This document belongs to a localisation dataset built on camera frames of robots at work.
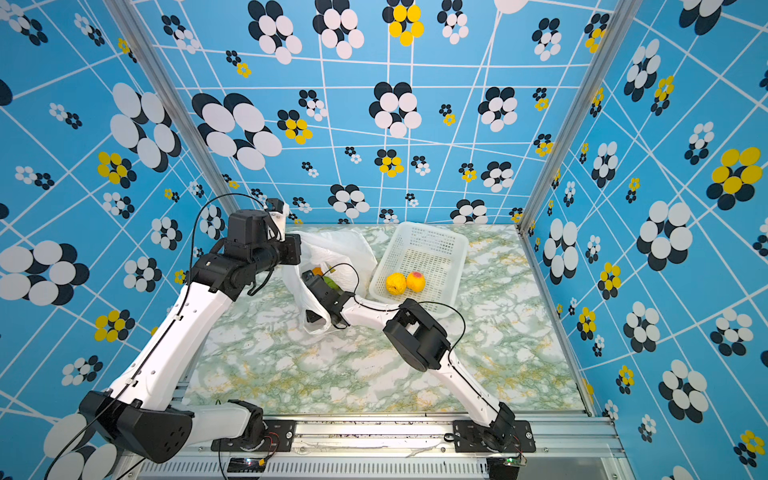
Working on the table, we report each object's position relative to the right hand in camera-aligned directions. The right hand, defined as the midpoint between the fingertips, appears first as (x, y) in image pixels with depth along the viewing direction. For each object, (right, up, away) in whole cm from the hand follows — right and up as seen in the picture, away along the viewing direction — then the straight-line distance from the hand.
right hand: (312, 303), depth 98 cm
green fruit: (+9, +8, -12) cm, 17 cm away
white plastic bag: (+13, +16, -14) cm, 25 cm away
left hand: (+4, +21, -24) cm, 32 cm away
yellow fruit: (+28, +7, -2) cm, 29 cm away
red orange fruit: (+34, +8, -1) cm, 35 cm away
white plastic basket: (+44, +16, +11) cm, 48 cm away
